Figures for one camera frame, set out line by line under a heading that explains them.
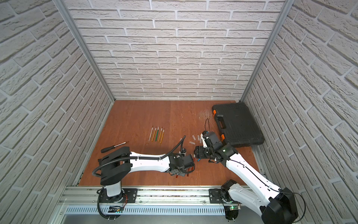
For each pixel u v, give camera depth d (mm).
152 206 722
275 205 378
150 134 974
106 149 899
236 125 959
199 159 690
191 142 938
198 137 971
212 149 593
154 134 976
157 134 992
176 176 807
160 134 976
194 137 971
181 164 634
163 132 999
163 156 567
